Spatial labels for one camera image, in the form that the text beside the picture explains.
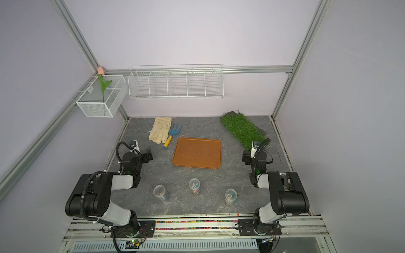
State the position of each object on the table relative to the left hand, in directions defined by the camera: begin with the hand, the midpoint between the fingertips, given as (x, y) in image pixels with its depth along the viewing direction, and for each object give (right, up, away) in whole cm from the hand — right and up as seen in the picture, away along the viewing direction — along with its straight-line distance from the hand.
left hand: (142, 149), depth 93 cm
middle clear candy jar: (+32, -17, -12) cm, 38 cm away
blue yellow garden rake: (+14, +10, +19) cm, 26 cm away
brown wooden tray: (+33, -4, +10) cm, 34 cm away
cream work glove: (+4, +10, +20) cm, 22 cm away
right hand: (+66, 0, +2) cm, 66 cm away
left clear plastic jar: (+16, -20, -16) cm, 31 cm away
